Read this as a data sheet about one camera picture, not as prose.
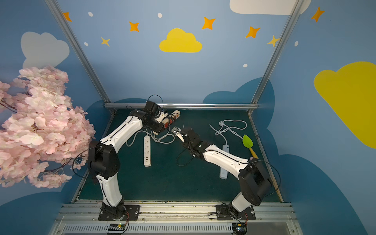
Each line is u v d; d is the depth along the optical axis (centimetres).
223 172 86
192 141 64
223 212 75
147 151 96
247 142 102
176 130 73
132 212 75
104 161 49
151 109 72
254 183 44
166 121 91
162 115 84
